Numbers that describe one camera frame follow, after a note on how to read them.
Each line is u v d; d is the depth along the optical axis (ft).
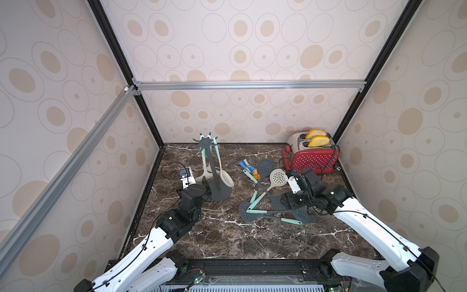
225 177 2.95
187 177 1.96
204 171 2.68
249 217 2.87
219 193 3.19
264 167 3.48
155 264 1.95
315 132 3.19
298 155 3.09
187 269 2.21
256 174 3.39
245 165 3.49
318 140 3.10
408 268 1.26
